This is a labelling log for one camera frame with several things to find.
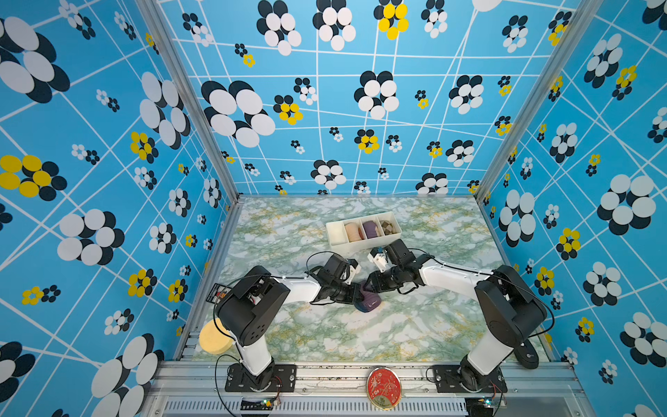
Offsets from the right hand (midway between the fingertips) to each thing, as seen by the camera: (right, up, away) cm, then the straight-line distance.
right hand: (369, 287), depth 89 cm
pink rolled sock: (-5, +19, +12) cm, 23 cm away
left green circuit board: (-31, -27, -19) cm, 45 cm away
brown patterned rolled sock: (+9, +20, +13) cm, 26 cm away
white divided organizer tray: (-11, +17, +16) cm, 26 cm away
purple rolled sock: (+2, +20, +13) cm, 24 cm away
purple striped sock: (0, -3, -4) cm, 5 cm away
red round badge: (+2, -22, -20) cm, 30 cm away
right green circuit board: (+28, -27, -20) cm, 43 cm away
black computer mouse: (+45, -16, -14) cm, 50 cm away
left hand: (-1, -4, -1) cm, 4 cm away
